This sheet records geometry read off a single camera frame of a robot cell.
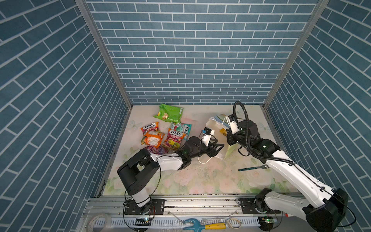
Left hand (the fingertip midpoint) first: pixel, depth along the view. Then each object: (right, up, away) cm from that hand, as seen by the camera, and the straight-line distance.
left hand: (221, 144), depth 78 cm
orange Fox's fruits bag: (-28, +1, +16) cm, 32 cm away
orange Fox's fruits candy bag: (-44, +8, +26) cm, 52 cm away
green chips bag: (-32, +18, +29) cm, 47 cm away
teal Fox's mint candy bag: (-21, +7, +24) cm, 33 cm away
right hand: (+3, +9, -1) cm, 10 cm away
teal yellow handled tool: (-13, -37, -11) cm, 41 cm away
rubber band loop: (+3, -37, -11) cm, 39 cm away
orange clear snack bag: (-41, +1, +14) cm, 44 cm away
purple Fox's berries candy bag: (-38, -6, +11) cm, 40 cm away
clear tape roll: (-56, -37, -11) cm, 68 cm away
